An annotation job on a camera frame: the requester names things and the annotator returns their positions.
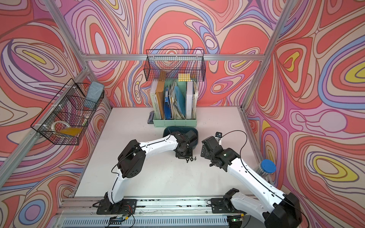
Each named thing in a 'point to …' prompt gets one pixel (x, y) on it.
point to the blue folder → (167, 109)
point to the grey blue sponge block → (94, 91)
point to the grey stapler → (150, 118)
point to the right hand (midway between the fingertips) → (213, 154)
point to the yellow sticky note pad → (184, 77)
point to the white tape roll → (53, 124)
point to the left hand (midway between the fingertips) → (191, 158)
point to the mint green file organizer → (174, 103)
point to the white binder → (189, 99)
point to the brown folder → (160, 92)
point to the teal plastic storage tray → (168, 130)
